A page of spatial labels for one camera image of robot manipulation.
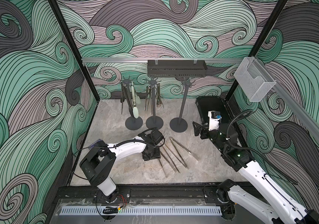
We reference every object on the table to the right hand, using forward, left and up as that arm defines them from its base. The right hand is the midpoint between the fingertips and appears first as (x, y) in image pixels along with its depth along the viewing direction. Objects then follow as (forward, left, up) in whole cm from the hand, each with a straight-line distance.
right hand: (199, 121), depth 72 cm
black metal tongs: (+14, +39, +3) cm, 41 cm away
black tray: (+37, -19, -26) cm, 49 cm away
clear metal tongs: (+16, +21, -1) cm, 27 cm away
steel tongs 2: (+3, +12, -27) cm, 30 cm away
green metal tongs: (+15, +36, +3) cm, 39 cm away
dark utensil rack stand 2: (+18, +25, -25) cm, 40 cm away
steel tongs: (-12, +17, -27) cm, 33 cm away
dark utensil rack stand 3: (+16, +6, -27) cm, 32 cm away
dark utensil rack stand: (+18, +43, -26) cm, 53 cm away
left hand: (-9, +23, -23) cm, 34 cm away
